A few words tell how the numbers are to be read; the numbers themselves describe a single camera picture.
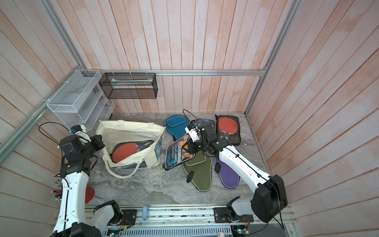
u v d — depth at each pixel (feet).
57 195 2.17
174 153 2.81
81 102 2.43
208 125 2.00
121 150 3.06
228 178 2.82
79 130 2.02
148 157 2.68
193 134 2.34
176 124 3.55
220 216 2.40
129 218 2.39
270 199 1.32
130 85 3.48
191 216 2.49
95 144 2.16
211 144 1.90
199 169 2.91
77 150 1.78
